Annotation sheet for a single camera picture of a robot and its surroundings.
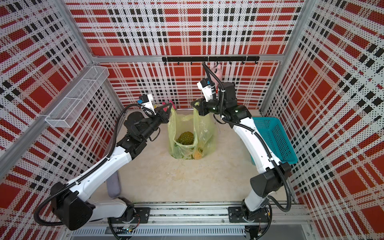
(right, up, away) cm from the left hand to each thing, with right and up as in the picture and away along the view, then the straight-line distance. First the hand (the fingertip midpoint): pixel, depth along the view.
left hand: (173, 103), depth 69 cm
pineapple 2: (+4, -18, +20) cm, 28 cm away
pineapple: (+11, -28, +15) cm, 33 cm away
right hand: (+10, 0, 0) cm, 10 cm away
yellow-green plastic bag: (+14, -12, +10) cm, 21 cm away
